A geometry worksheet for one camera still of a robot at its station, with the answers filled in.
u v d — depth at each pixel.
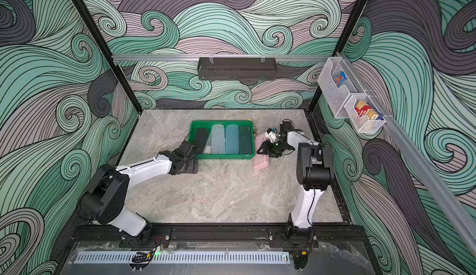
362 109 0.66
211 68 0.94
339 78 0.83
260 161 0.90
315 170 0.53
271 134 0.92
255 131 1.06
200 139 1.10
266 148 0.88
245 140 1.00
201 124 1.09
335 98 0.83
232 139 1.01
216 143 1.01
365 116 0.65
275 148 0.85
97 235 0.74
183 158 0.71
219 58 0.93
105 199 0.44
